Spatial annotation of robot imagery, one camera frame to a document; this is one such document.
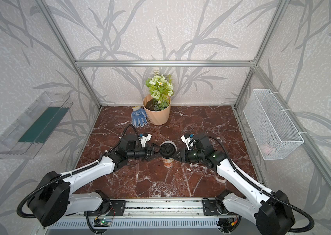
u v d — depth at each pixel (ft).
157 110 3.23
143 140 2.51
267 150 2.37
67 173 1.50
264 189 1.39
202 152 1.96
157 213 2.37
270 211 1.25
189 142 2.31
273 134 2.00
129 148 2.12
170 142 2.63
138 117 3.71
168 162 2.64
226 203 2.02
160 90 3.01
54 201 1.33
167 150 2.47
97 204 2.02
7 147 1.91
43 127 2.01
